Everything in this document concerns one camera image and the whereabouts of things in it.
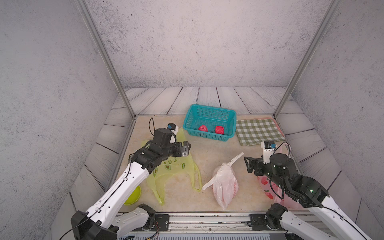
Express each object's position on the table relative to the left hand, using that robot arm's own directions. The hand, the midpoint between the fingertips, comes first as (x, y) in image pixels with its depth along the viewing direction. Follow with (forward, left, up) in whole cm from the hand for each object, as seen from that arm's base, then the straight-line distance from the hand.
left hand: (186, 146), depth 74 cm
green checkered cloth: (+27, -48, -24) cm, 60 cm away
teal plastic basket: (+37, -17, -23) cm, 47 cm away
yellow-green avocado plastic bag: (+1, +5, -22) cm, 22 cm away
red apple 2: (+25, -22, -18) cm, 37 cm away
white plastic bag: (-15, -18, -11) cm, 26 cm away
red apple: (+27, -10, -18) cm, 34 cm away
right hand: (-8, -31, +1) cm, 32 cm away
